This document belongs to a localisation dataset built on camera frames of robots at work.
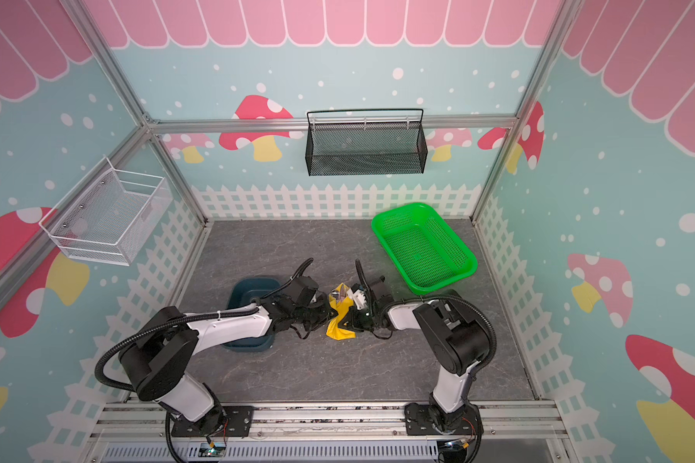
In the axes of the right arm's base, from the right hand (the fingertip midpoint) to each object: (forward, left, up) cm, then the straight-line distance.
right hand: (337, 324), depth 90 cm
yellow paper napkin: (-2, +1, +1) cm, 3 cm away
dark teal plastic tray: (+11, +33, +1) cm, 34 cm away
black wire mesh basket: (+46, -9, +32) cm, 57 cm away
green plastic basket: (+29, -33, -2) cm, 44 cm away
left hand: (0, -1, +4) cm, 4 cm away
